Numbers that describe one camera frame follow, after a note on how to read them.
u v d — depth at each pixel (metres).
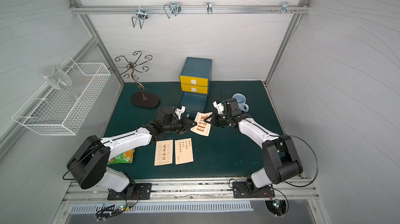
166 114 0.65
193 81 0.96
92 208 0.70
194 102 1.05
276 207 0.72
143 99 1.08
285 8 0.77
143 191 0.73
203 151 0.87
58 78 0.67
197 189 0.75
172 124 0.72
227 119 0.74
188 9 0.79
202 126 0.82
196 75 1.04
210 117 0.82
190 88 1.01
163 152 0.86
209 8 0.78
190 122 0.80
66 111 0.66
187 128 0.75
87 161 0.43
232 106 0.70
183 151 0.87
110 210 0.72
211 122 0.78
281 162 0.44
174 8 0.75
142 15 0.78
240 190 0.73
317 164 0.40
